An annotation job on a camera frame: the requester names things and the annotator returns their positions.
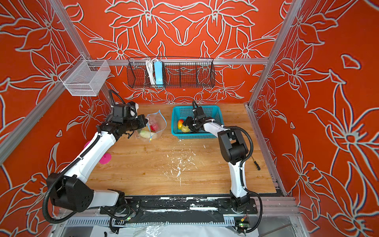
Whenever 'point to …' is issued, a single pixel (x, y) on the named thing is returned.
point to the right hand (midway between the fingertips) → (183, 123)
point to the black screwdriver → (257, 166)
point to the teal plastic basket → (213, 112)
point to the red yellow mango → (180, 124)
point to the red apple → (154, 128)
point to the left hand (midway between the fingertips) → (147, 118)
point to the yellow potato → (185, 129)
